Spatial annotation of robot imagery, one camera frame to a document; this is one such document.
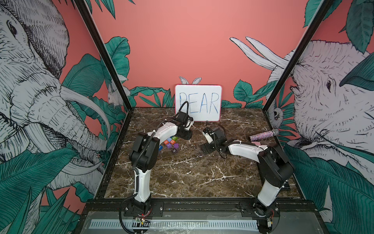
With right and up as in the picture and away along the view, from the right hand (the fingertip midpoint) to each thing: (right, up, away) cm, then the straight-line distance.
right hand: (205, 142), depth 95 cm
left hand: (-10, +6, +3) cm, 12 cm away
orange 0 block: (-22, 0, +4) cm, 22 cm away
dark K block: (-20, -6, +1) cm, 21 cm away
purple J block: (-24, -3, +3) cm, 25 cm away
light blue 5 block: (-25, +1, +6) cm, 25 cm away
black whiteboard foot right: (+3, +13, +16) cm, 21 cm away
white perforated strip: (-17, -37, -24) cm, 48 cm away
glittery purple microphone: (+50, +6, +7) cm, 51 cm away
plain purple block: (-19, -3, +3) cm, 20 cm away
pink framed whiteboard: (+1, +29, +11) cm, 31 cm away
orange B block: (-27, 0, +4) cm, 27 cm away
